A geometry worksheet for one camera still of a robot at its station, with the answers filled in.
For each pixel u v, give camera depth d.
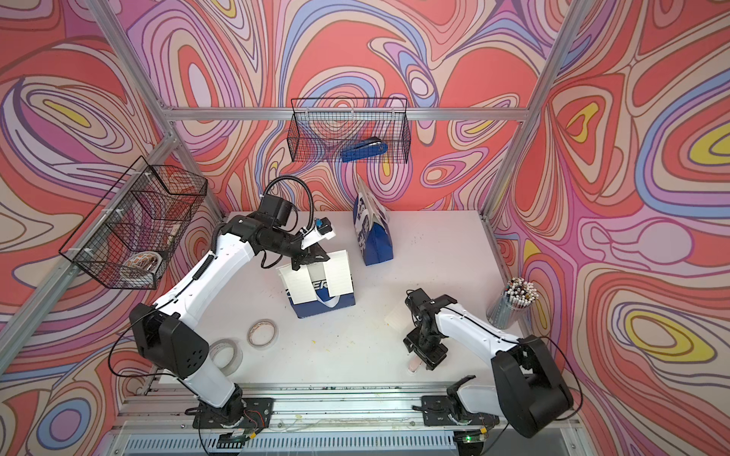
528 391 0.41
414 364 0.77
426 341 0.70
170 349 0.43
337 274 0.78
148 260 0.71
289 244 0.65
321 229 0.65
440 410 0.74
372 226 0.89
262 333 0.88
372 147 0.89
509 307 0.80
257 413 0.73
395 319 0.91
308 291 0.78
